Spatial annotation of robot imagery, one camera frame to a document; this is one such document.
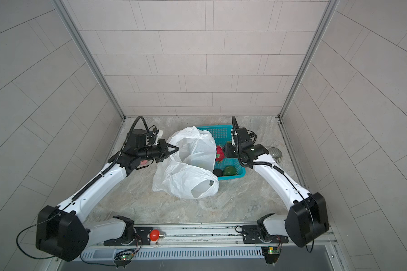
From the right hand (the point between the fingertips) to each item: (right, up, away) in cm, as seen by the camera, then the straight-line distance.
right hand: (226, 149), depth 82 cm
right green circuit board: (+17, -41, -15) cm, 47 cm away
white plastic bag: (-16, -8, -16) cm, 24 cm away
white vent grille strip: (-50, -41, -14) cm, 66 cm away
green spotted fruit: (+2, -11, +3) cm, 12 cm away
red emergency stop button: (-31, -34, -13) cm, 48 cm away
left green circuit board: (-41, -40, -18) cm, 60 cm away
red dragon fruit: (-2, -4, +7) cm, 8 cm away
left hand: (-20, +2, -8) cm, 22 cm away
